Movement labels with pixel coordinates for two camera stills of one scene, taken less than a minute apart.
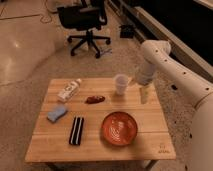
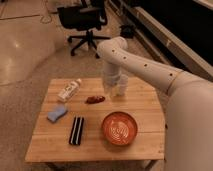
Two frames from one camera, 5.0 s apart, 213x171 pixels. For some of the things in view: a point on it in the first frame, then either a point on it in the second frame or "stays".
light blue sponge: x=54 y=114 stays
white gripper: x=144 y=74 to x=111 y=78
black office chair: x=83 y=17 stays
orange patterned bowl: x=119 y=129 stays
